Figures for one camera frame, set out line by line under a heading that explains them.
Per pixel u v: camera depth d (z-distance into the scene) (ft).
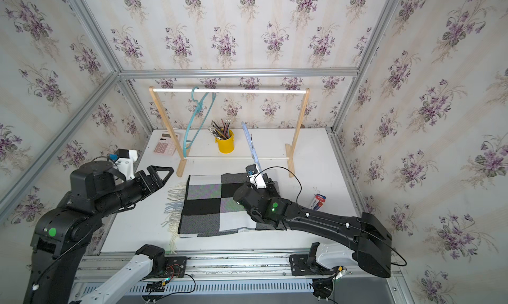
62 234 1.11
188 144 2.48
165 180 1.74
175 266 2.40
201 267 2.45
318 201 2.90
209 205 2.88
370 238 1.30
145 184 1.59
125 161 1.68
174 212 2.84
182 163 3.41
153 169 1.66
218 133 3.41
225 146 3.58
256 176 2.04
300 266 2.39
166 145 3.63
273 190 2.16
